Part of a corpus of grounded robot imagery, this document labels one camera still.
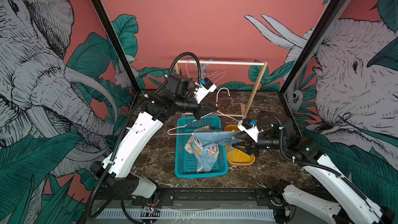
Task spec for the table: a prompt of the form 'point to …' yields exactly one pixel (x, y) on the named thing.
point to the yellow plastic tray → (236, 157)
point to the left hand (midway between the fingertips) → (216, 106)
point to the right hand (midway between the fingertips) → (233, 138)
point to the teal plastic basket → (185, 164)
